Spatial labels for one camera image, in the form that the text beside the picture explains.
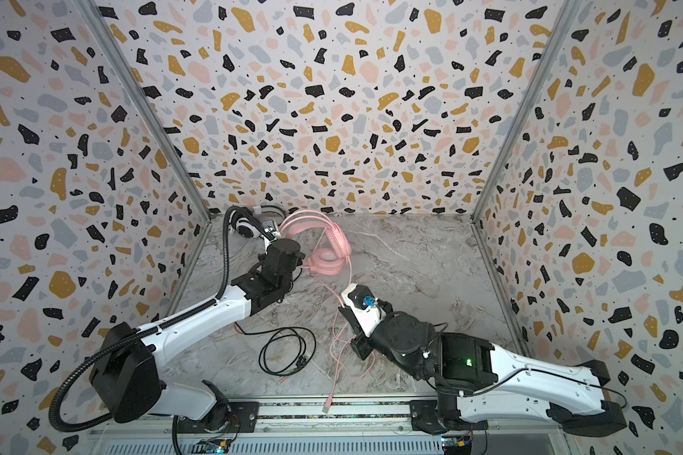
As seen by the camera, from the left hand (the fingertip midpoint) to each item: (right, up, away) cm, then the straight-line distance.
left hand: (284, 237), depth 80 cm
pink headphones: (+14, -3, 0) cm, 14 cm away
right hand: (+17, -14, -24) cm, 33 cm away
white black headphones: (-22, +6, +28) cm, 36 cm away
